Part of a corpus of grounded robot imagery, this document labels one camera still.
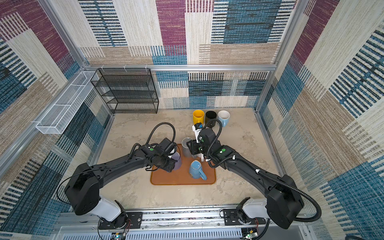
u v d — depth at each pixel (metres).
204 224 0.73
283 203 0.41
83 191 0.43
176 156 0.74
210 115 1.05
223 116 1.05
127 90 1.10
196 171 0.81
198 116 1.06
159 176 0.87
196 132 0.71
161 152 0.66
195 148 0.70
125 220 0.68
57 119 0.71
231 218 0.73
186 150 0.89
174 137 0.76
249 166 0.50
